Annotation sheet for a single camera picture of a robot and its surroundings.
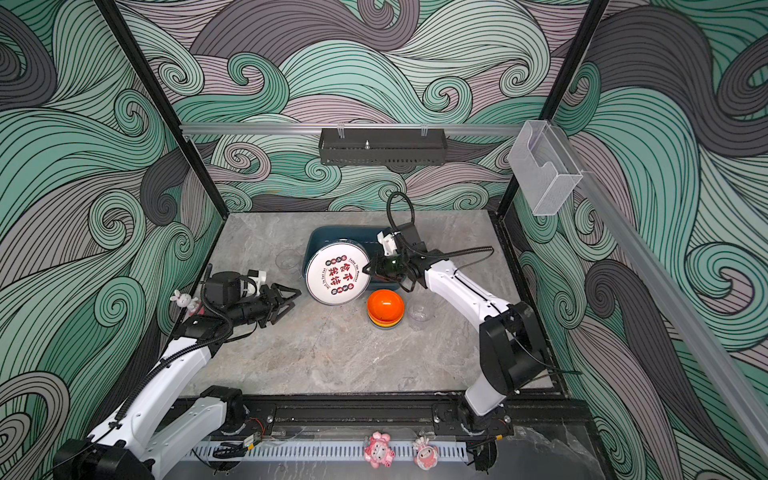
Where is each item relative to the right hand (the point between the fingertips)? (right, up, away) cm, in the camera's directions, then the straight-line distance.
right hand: (364, 269), depth 82 cm
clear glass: (-27, +1, +19) cm, 33 cm away
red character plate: (-9, -1, +1) cm, 9 cm away
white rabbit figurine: (-54, -10, +5) cm, 55 cm away
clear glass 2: (+17, -14, +8) cm, 24 cm away
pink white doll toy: (+15, -40, -17) cm, 46 cm away
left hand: (-17, -6, -6) cm, 19 cm away
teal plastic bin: (-1, +9, +28) cm, 29 cm away
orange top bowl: (+6, -12, +7) cm, 15 cm away
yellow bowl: (+6, -17, +3) cm, 18 cm away
